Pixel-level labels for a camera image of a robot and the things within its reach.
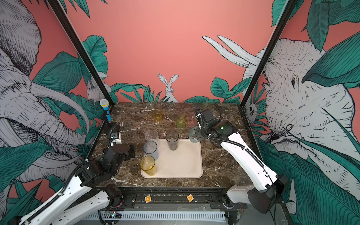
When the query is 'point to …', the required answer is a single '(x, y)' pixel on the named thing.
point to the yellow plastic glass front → (158, 115)
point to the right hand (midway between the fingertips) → (199, 129)
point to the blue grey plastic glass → (150, 148)
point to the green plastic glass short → (180, 119)
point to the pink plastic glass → (191, 120)
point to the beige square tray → (185, 161)
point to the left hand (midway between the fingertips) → (125, 144)
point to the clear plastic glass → (152, 135)
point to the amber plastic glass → (147, 163)
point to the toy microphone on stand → (105, 103)
